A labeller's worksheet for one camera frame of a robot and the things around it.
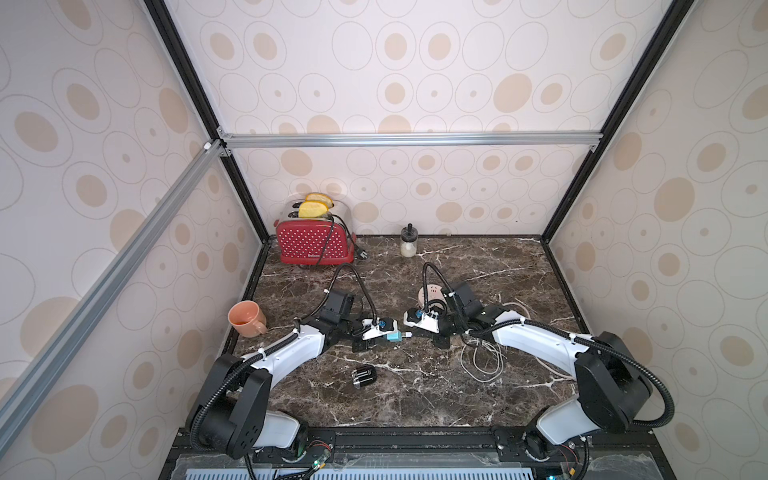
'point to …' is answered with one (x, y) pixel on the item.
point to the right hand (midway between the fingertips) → (415, 334)
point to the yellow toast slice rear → (320, 197)
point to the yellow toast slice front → (312, 209)
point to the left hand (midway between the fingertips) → (389, 329)
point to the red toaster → (301, 241)
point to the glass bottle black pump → (409, 241)
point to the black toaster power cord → (361, 253)
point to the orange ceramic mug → (247, 319)
